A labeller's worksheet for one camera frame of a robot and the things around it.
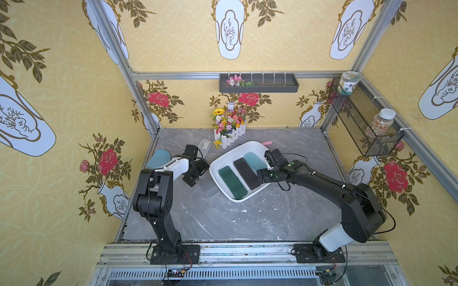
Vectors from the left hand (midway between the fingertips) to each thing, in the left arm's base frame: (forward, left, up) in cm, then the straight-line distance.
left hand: (197, 173), depth 98 cm
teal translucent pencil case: (+6, -32, +2) cm, 32 cm away
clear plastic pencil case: (+20, -3, 0) cm, 20 cm away
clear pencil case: (-8, -6, +1) cm, 10 cm away
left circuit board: (-44, +6, -4) cm, 45 cm away
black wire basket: (+14, -85, +28) cm, 91 cm away
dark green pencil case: (-9, -21, +1) cm, 23 cm away
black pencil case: (-1, -28, 0) cm, 28 cm away
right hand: (-5, -37, +8) cm, 38 cm away
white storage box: (+7, -17, +3) cm, 18 cm away
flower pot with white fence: (+21, -17, +15) cm, 31 cm away
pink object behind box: (+21, -42, 0) cm, 47 cm away
